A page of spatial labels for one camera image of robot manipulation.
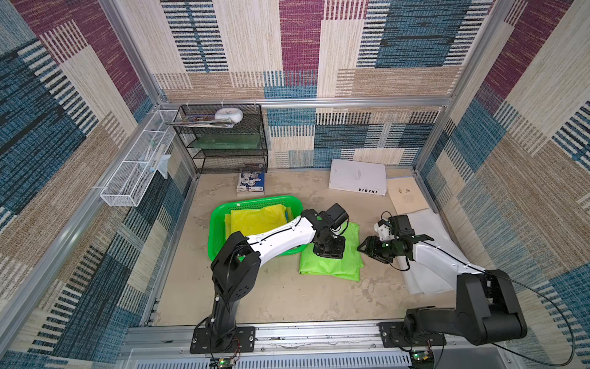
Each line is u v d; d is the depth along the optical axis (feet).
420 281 2.62
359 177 3.69
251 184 3.66
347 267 2.85
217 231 3.14
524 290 2.25
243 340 2.42
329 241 2.31
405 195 3.58
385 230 2.72
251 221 3.05
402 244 2.15
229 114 2.95
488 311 1.38
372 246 2.60
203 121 3.03
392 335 2.40
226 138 3.53
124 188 2.30
